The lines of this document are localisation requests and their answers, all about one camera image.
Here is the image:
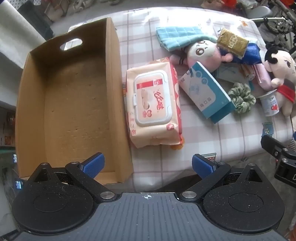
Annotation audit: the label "white yogurt cup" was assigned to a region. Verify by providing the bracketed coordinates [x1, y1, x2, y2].
[259, 89, 280, 117]

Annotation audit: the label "white curtain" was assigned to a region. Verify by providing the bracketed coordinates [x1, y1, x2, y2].
[0, 0, 47, 70]

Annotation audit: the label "light blue towel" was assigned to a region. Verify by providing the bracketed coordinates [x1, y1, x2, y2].
[155, 26, 219, 52]

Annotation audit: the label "pink wet wipes pack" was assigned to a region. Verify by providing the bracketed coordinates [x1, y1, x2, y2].
[125, 57, 184, 149]

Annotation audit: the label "bicycle with grey saddle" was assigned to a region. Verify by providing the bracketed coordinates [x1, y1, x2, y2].
[251, 9, 296, 54]

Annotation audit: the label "dark cloth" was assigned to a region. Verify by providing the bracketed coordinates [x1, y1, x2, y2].
[18, 0, 54, 40]

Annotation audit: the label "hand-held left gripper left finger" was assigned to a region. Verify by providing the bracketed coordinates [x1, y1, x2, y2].
[28, 152, 117, 203]

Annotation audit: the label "gold snack packet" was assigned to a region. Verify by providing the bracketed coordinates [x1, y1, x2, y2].
[217, 28, 250, 58]

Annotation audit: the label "black-haired plush doll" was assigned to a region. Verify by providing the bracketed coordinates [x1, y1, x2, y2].
[264, 43, 296, 116]

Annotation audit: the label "white tissue packet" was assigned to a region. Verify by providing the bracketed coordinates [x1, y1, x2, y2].
[215, 63, 256, 87]

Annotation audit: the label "pink plush toy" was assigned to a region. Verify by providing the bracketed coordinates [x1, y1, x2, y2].
[169, 39, 234, 72]

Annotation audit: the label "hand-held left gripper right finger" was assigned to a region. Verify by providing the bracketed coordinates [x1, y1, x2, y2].
[179, 153, 270, 203]

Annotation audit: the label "pink folded cloth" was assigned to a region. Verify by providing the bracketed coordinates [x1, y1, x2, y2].
[252, 64, 273, 90]

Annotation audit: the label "blue white mask box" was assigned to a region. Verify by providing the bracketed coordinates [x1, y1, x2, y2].
[178, 61, 237, 124]

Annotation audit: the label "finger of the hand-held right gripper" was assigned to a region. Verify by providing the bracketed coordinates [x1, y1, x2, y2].
[261, 134, 296, 163]

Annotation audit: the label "dark blue packet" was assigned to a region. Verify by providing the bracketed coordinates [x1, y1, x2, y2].
[230, 42, 262, 66]

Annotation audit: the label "brown cardboard box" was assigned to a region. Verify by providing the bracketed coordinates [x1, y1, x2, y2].
[15, 17, 134, 184]

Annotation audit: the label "green scrunchie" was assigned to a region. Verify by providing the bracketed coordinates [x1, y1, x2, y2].
[228, 83, 257, 114]

